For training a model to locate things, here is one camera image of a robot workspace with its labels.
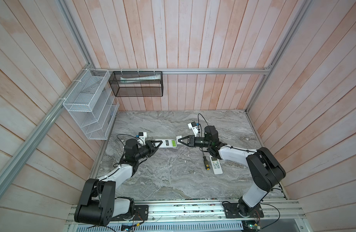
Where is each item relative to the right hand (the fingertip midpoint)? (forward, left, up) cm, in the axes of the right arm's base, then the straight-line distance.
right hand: (178, 141), depth 82 cm
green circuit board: (-40, +24, -18) cm, 51 cm away
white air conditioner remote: (-7, -24, -16) cm, 30 cm away
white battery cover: (+2, +1, +1) cm, 2 cm away
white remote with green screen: (0, +8, -1) cm, 8 cm away
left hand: (-2, +9, -1) cm, 10 cm away
